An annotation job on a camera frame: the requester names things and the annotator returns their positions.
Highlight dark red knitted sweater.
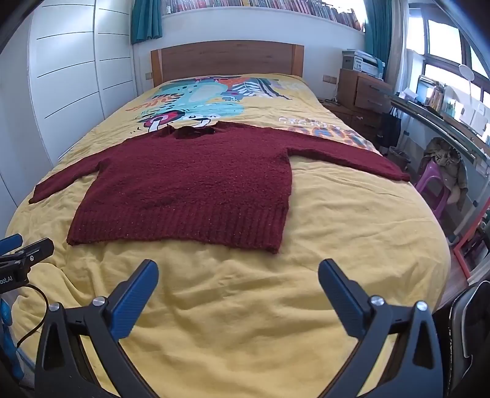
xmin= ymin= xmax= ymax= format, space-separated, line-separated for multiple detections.
xmin=32 ymin=122 xmax=408 ymax=254

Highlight beige clothes on stool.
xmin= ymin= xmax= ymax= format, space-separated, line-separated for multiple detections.
xmin=418 ymin=137 xmax=469 ymax=211

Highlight black office chair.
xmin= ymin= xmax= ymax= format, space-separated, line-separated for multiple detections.
xmin=448 ymin=280 xmax=489 ymax=397

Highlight pink plastic stool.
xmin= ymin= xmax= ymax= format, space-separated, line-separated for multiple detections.
xmin=415 ymin=160 xmax=451 ymax=219

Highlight yellow printed bed cover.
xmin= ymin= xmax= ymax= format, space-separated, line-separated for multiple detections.
xmin=5 ymin=72 xmax=452 ymax=398

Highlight glass desk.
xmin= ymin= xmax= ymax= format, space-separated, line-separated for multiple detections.
xmin=386 ymin=95 xmax=489 ymax=177

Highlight white wardrobe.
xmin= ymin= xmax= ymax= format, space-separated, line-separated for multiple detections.
xmin=1 ymin=1 xmax=136 ymax=231

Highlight wooden dresser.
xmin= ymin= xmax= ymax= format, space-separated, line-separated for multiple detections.
xmin=321 ymin=69 xmax=393 ymax=143

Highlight white printer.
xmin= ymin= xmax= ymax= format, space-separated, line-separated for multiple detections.
xmin=342 ymin=49 xmax=385 ymax=80

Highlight teal curtain left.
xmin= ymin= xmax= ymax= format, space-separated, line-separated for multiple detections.
xmin=130 ymin=0 xmax=163 ymax=45

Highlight teal curtain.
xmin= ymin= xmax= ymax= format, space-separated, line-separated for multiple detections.
xmin=364 ymin=0 xmax=393 ymax=66
xmin=130 ymin=0 xmax=163 ymax=45

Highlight window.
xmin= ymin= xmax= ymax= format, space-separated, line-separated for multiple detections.
xmin=406 ymin=1 xmax=489 ymax=106

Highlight teal curtain right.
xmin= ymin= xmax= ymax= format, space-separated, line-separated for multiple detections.
xmin=364 ymin=0 xmax=393 ymax=66

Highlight bookshelf with books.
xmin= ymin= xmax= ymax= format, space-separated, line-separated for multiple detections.
xmin=162 ymin=0 xmax=367 ymax=32

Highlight wooden headboard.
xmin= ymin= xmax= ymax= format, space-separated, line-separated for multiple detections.
xmin=150 ymin=40 xmax=305 ymax=87

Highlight black cable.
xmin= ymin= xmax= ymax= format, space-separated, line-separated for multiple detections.
xmin=15 ymin=283 xmax=50 ymax=351

